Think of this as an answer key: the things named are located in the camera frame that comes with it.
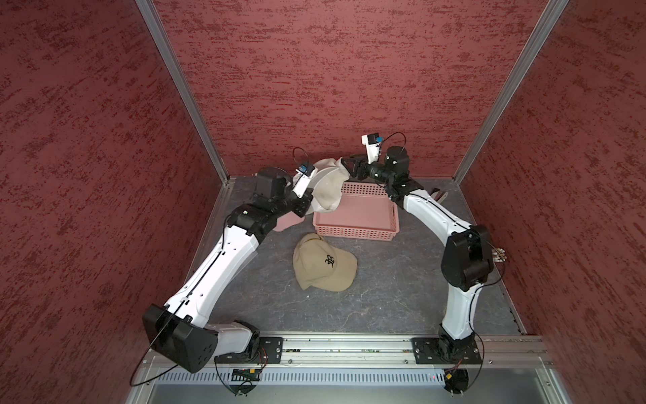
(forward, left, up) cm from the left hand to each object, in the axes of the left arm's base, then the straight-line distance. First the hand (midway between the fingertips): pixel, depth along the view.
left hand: (307, 193), depth 74 cm
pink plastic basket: (+14, -22, -28) cm, 38 cm away
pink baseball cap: (+10, +11, -29) cm, 33 cm away
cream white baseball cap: (+16, -6, -10) cm, 20 cm away
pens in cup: (-13, -60, -14) cm, 63 cm away
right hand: (+16, -13, -1) cm, 20 cm away
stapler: (+25, -56, -28) cm, 67 cm away
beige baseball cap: (-12, -3, -24) cm, 27 cm away
